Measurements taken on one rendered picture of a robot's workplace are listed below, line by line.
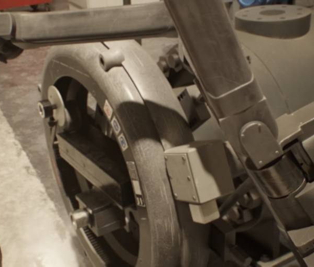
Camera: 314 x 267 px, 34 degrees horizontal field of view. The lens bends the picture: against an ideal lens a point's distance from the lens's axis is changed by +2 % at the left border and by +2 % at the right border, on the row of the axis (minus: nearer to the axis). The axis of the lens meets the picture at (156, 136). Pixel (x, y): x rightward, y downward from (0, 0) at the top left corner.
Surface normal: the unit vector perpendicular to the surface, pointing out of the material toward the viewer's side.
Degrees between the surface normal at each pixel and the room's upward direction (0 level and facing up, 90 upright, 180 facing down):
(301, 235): 30
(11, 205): 0
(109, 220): 88
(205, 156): 67
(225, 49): 86
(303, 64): 38
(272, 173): 95
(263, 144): 90
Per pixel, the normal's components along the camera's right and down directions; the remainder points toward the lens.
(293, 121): -0.55, -0.73
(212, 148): 0.45, -0.04
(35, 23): -0.07, -0.13
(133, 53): 0.14, -0.69
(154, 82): 0.25, -0.52
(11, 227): -0.07, -0.91
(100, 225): 0.51, 0.29
